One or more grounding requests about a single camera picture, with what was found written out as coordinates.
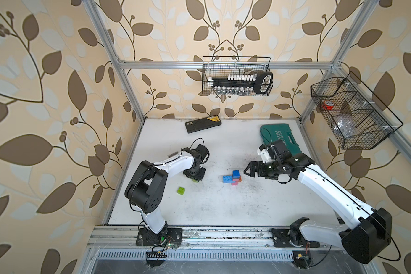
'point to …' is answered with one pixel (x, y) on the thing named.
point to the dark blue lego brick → (236, 174)
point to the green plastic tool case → (272, 133)
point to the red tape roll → (327, 105)
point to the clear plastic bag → (345, 127)
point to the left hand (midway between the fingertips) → (195, 175)
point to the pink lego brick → (236, 182)
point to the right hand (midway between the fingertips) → (252, 173)
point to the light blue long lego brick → (228, 179)
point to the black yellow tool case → (202, 124)
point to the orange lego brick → (240, 178)
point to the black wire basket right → (359, 120)
